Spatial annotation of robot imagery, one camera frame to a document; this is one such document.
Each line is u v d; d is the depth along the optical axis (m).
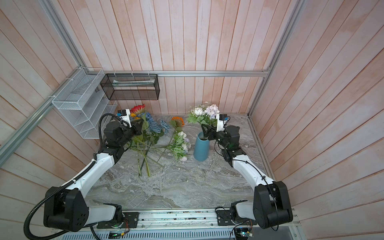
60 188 0.42
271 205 0.41
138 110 0.75
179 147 0.92
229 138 0.60
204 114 0.76
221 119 0.69
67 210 0.40
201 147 0.85
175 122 1.07
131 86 1.06
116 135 0.60
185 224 0.73
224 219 0.73
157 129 1.00
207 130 0.73
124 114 0.69
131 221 0.73
